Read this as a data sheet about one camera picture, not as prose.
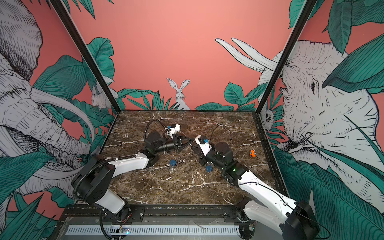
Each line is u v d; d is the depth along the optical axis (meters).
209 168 0.90
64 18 0.73
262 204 0.48
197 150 0.72
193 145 0.73
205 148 0.65
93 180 0.45
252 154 0.95
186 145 0.73
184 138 0.75
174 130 0.76
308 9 0.70
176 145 0.70
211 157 0.65
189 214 0.75
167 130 0.77
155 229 0.70
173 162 0.93
